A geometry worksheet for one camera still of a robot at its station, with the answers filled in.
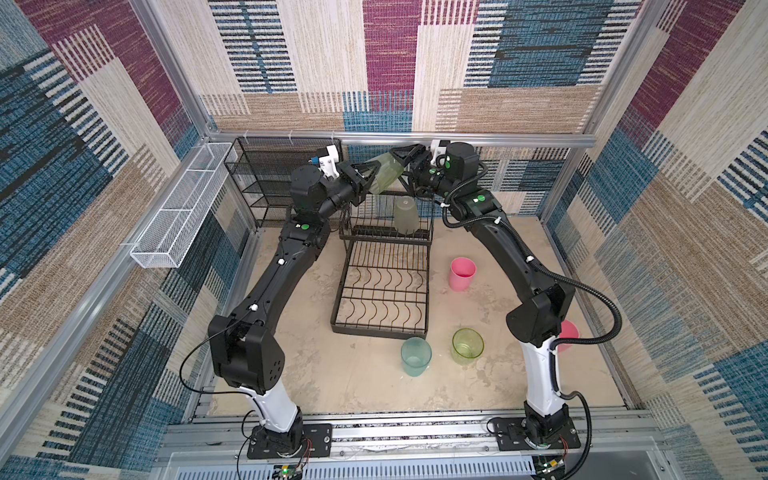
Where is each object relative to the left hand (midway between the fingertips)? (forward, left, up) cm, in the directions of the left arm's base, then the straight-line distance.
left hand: (385, 157), depth 67 cm
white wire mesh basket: (-10, +51, -15) cm, 54 cm away
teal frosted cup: (-28, -8, -42) cm, 51 cm away
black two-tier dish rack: (0, +1, -46) cm, 46 cm away
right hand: (+5, -1, -5) cm, 7 cm away
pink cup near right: (-23, -50, -40) cm, 68 cm away
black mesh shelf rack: (+28, +41, -22) cm, 54 cm away
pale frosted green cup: (+5, -6, -23) cm, 24 cm away
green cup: (-24, -23, -46) cm, 57 cm away
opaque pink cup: (-2, -25, -41) cm, 48 cm away
